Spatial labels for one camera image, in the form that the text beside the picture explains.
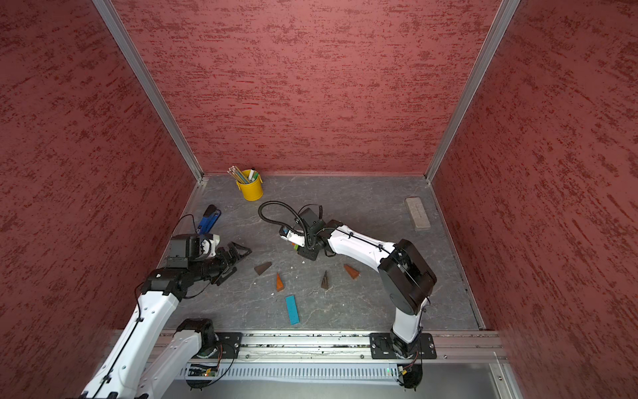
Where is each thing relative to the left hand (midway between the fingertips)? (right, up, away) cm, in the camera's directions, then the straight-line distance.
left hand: (244, 264), depth 77 cm
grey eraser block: (+66, +15, +28) cm, 73 cm away
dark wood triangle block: (+26, -9, +9) cm, 28 cm away
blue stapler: (-24, +12, +26) cm, 38 cm away
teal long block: (+15, -16, +4) cm, 22 cm away
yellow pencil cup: (-7, +24, +31) cm, 40 cm away
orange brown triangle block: (+9, -9, +9) cm, 16 cm away
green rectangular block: (+16, +5, +3) cm, 17 cm away
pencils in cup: (-11, +31, +24) cm, 40 cm away
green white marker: (-7, +31, +30) cm, 44 cm away
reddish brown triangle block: (+36, -7, +12) cm, 39 cm away
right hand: (+19, +3, +12) cm, 23 cm away
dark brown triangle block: (+2, -5, +14) cm, 15 cm away
